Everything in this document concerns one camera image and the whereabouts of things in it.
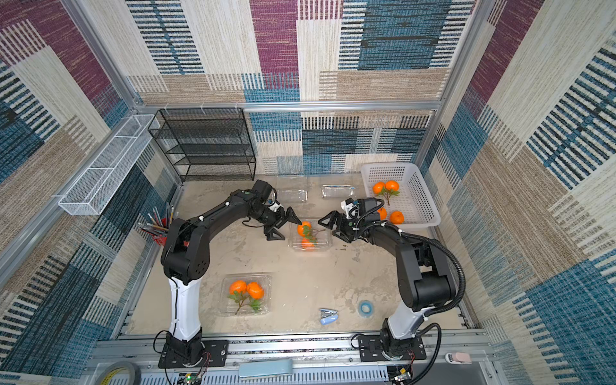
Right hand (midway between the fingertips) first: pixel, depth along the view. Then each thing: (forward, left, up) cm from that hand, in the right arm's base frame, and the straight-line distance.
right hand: (328, 229), depth 91 cm
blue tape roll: (-26, -11, -10) cm, 30 cm away
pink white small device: (-40, -35, -5) cm, 53 cm away
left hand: (0, +12, 0) cm, 12 cm away
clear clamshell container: (+15, +14, +1) cm, 21 cm away
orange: (+9, -29, -6) cm, 31 cm away
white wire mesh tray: (-3, +70, +25) cm, 75 cm away
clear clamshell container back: (+25, -5, -7) cm, 27 cm away
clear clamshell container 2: (+3, +2, -8) cm, 9 cm away
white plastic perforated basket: (+19, -39, -7) cm, 44 cm away
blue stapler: (-28, +1, -8) cm, 29 cm away
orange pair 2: (-22, +29, -5) cm, 37 cm away
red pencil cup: (-1, +61, +5) cm, 62 cm away
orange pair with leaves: (+24, -28, -5) cm, 37 cm away
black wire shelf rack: (+40, +53, +11) cm, 67 cm away
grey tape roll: (-44, +65, -6) cm, 79 cm away
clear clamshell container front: (-26, +34, -6) cm, 43 cm away
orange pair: (-2, +8, -5) cm, 9 cm away
